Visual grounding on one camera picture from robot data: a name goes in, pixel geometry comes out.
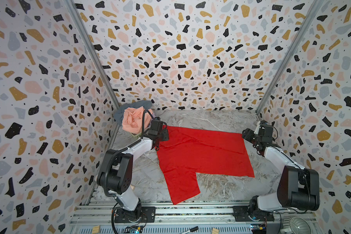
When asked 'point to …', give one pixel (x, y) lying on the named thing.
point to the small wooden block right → (215, 231)
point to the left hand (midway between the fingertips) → (165, 131)
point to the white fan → (292, 224)
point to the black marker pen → (191, 230)
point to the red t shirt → (186, 152)
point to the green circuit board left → (133, 229)
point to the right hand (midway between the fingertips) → (246, 129)
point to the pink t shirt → (132, 119)
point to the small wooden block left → (95, 229)
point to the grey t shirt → (118, 113)
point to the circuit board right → (259, 228)
